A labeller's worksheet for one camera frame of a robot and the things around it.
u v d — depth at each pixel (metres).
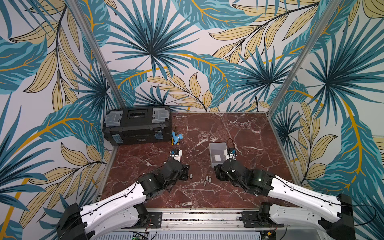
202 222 0.74
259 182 0.50
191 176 0.87
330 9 0.69
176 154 0.67
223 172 0.55
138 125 0.90
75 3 0.67
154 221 0.74
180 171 0.57
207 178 0.86
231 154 0.65
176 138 1.01
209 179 0.86
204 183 0.85
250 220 0.73
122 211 0.58
